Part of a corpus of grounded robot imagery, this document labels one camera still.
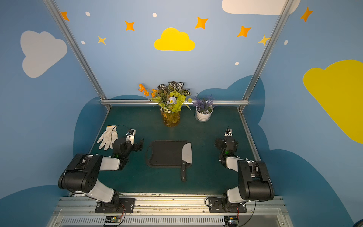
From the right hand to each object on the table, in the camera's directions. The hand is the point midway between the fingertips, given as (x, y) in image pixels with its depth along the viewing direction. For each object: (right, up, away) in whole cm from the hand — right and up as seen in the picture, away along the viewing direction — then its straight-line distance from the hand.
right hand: (228, 137), depth 94 cm
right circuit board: (-5, -41, -22) cm, 47 cm away
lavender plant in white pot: (-16, +21, +5) cm, 27 cm away
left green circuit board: (-67, -40, -23) cm, 81 cm away
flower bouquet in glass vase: (-39, +28, 0) cm, 48 cm away
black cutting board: (-42, -12, +1) cm, 44 cm away
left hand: (-63, +1, 0) cm, 63 cm away
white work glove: (-85, -1, +7) cm, 85 cm away
